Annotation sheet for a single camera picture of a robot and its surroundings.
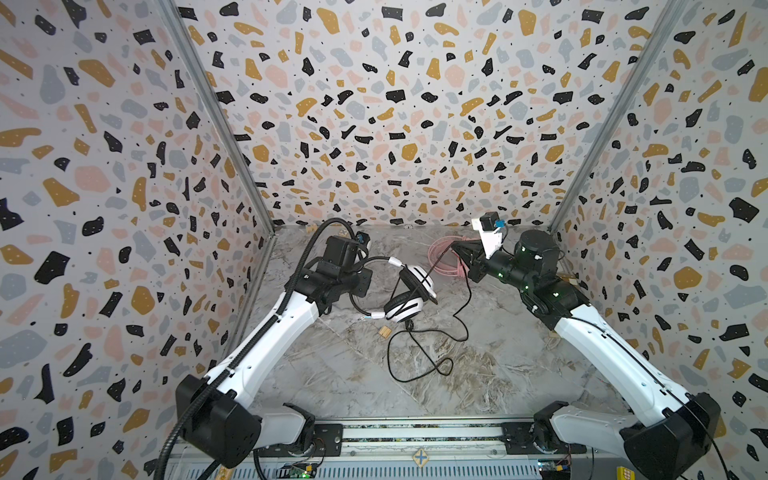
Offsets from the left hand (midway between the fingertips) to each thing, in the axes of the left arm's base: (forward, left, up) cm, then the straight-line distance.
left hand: (362, 268), depth 78 cm
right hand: (-2, -22, +13) cm, 25 cm away
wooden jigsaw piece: (+39, +26, -25) cm, 53 cm away
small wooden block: (-7, -5, -24) cm, 25 cm away
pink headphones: (-4, -20, +9) cm, 22 cm away
